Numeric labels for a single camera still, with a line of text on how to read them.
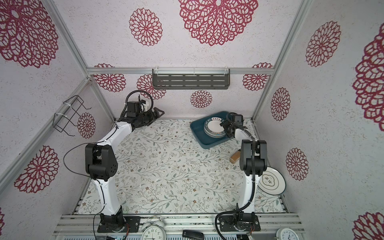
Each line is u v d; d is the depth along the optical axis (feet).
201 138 3.50
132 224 2.40
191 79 3.15
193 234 2.24
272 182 2.87
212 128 3.66
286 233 2.25
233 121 2.70
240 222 2.21
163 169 3.09
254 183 1.92
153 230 2.25
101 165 1.76
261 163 1.85
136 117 2.48
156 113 2.79
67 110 2.51
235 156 3.17
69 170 1.68
